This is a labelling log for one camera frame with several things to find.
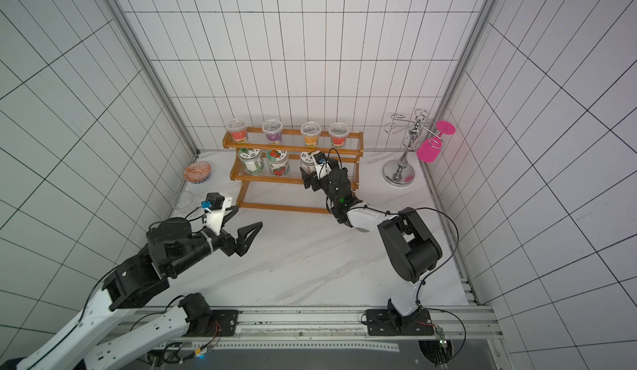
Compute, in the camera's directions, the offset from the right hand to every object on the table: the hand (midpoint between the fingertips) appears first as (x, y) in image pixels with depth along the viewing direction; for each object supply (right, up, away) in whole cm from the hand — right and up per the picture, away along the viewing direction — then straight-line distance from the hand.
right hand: (305, 163), depth 87 cm
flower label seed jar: (+1, 0, -2) cm, 2 cm away
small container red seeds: (-22, +11, -8) cm, 25 cm away
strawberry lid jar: (-9, 0, -2) cm, 10 cm away
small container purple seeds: (-10, +11, -7) cm, 17 cm away
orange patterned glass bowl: (-51, -4, +23) cm, 56 cm away
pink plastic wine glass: (+49, +6, +10) cm, 50 cm away
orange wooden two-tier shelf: (-6, -2, +5) cm, 8 cm away
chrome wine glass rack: (+42, -4, +22) cm, 48 cm away
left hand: (-14, -16, -23) cm, 32 cm away
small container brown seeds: (+3, +10, -8) cm, 13 cm away
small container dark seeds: (+11, +10, -9) cm, 18 cm away
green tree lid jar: (-19, 0, 0) cm, 19 cm away
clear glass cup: (-52, -15, +15) cm, 56 cm away
